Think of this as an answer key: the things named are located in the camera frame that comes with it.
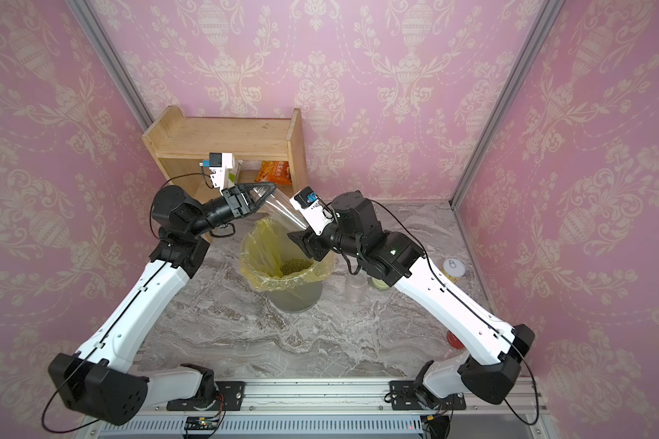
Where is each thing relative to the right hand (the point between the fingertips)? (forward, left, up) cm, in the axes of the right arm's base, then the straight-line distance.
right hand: (302, 223), depth 63 cm
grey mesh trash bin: (-5, +5, -28) cm, 29 cm away
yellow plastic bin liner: (+9, +14, -20) cm, 26 cm away
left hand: (+2, +5, +7) cm, 9 cm away
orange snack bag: (+37, +12, -13) cm, 41 cm away
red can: (-17, -42, -37) cm, 59 cm away
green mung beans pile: (+12, +7, -35) cm, 38 cm away
